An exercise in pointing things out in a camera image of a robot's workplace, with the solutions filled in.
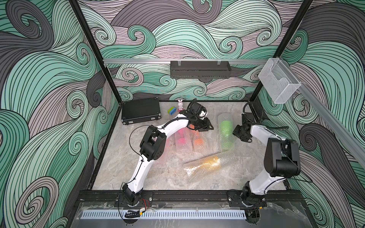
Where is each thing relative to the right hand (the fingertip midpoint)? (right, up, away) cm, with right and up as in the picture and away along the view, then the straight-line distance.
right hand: (235, 133), depth 95 cm
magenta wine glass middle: (-37, -3, -7) cm, 38 cm away
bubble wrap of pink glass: (-44, -10, -4) cm, 45 cm away
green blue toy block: (-45, +16, +16) cm, 50 cm away
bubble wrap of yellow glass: (-15, -15, -17) cm, 27 cm away
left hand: (-17, +5, -8) cm, 20 cm away
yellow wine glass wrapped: (-21, -14, -17) cm, 31 cm away
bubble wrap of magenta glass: (-34, -8, -10) cm, 36 cm away
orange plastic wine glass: (-27, -4, -8) cm, 28 cm away
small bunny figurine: (-38, +21, +15) cm, 46 cm away
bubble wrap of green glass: (-5, -2, -6) cm, 7 cm away
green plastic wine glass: (-6, +5, 0) cm, 8 cm away
